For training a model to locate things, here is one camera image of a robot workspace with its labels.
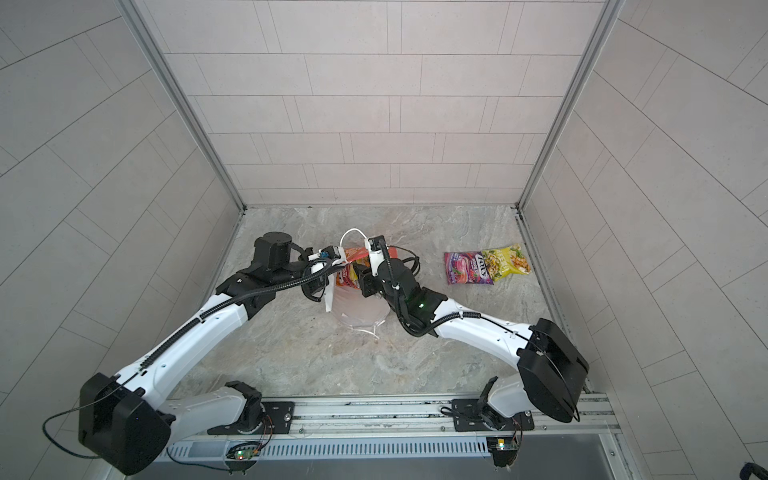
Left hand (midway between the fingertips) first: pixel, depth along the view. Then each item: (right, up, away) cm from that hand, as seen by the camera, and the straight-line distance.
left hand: (347, 260), depth 74 cm
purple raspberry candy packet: (+35, -5, +22) cm, 42 cm away
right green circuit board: (+36, -43, -5) cm, 56 cm away
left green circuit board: (-20, -41, -10) cm, 47 cm away
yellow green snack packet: (+48, -2, +22) cm, 53 cm away
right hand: (+2, -2, +2) cm, 3 cm away
